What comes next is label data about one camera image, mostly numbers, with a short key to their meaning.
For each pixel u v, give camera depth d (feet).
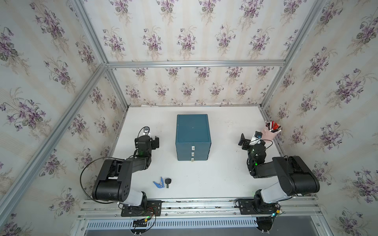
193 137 2.46
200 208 2.45
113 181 1.44
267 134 3.06
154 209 2.38
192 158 2.83
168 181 2.61
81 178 1.34
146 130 2.62
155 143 2.80
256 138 2.48
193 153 2.66
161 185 2.62
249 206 2.41
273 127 3.13
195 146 2.47
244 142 2.71
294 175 1.52
